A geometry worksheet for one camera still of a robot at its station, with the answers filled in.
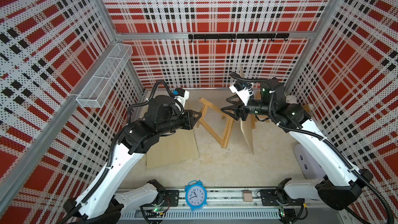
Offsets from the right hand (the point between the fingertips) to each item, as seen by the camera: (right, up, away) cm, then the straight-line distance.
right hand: (228, 105), depth 63 cm
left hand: (-11, -4, -2) cm, 12 cm away
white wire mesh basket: (-75, +6, +26) cm, 80 cm away
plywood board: (-29, -26, +28) cm, 47 cm away
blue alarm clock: (-14, -43, +10) cm, 46 cm away
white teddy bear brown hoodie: (+50, +4, +42) cm, 66 cm away
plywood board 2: (+16, -13, +31) cm, 37 cm away
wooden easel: (-1, -17, +8) cm, 19 cm away
